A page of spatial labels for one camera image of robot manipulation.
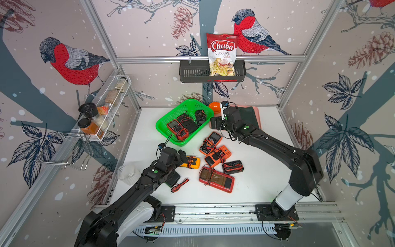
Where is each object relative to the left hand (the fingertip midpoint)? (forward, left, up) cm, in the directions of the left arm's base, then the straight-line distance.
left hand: (183, 153), depth 84 cm
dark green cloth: (+39, -47, -13) cm, 62 cm away
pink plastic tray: (+27, -18, +1) cm, 33 cm away
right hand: (+16, -19, +12) cm, 28 cm away
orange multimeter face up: (+10, -15, -6) cm, 19 cm away
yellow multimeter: (-2, -5, -7) cm, 9 cm away
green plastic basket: (+45, -1, -7) cm, 46 cm away
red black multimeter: (+17, +4, -4) cm, 17 cm away
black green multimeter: (-12, +5, -6) cm, 15 cm away
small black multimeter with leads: (-5, -28, -7) cm, 29 cm away
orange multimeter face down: (+1, -19, -5) cm, 20 cm away
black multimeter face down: (+28, 0, -7) cm, 29 cm away
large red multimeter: (-12, -18, -7) cm, 23 cm away
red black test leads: (-15, +3, -9) cm, 17 cm away
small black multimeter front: (+32, -9, -5) cm, 33 cm away
